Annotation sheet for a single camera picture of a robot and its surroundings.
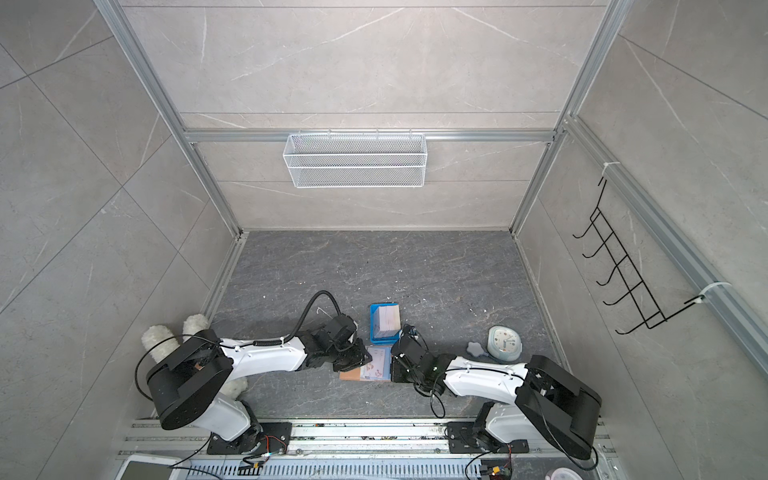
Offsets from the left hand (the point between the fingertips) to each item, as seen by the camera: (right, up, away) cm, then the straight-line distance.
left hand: (378, 357), depth 85 cm
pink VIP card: (0, -3, -1) cm, 3 cm away
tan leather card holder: (-7, -4, -3) cm, 8 cm away
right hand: (+4, -4, 0) cm, 6 cm away
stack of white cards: (+2, +9, +5) cm, 11 cm away
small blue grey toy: (+29, +1, +3) cm, 29 cm away
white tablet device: (-52, -18, -19) cm, 58 cm away
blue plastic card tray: (0, +3, +5) cm, 6 cm away
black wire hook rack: (+58, +21, -20) cm, 65 cm away
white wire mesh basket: (-9, +62, +16) cm, 65 cm away
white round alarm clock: (+38, +3, +3) cm, 38 cm away
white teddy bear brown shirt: (-58, +7, -7) cm, 59 cm away
